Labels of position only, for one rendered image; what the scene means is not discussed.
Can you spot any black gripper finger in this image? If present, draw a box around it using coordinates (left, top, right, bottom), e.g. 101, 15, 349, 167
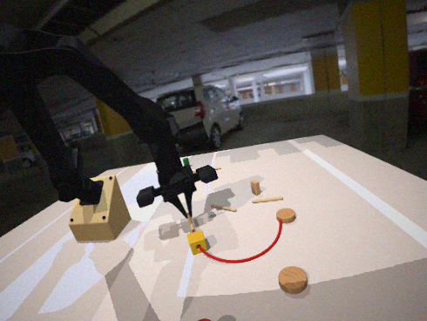
163, 195, 188, 218
184, 188, 197, 217

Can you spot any red string with wooden stick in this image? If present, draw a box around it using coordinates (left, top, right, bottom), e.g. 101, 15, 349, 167
187, 213, 282, 263

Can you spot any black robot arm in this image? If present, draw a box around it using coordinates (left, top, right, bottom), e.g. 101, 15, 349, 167
0, 22, 209, 206

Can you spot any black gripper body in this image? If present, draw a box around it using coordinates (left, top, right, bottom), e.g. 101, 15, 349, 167
136, 153, 218, 208

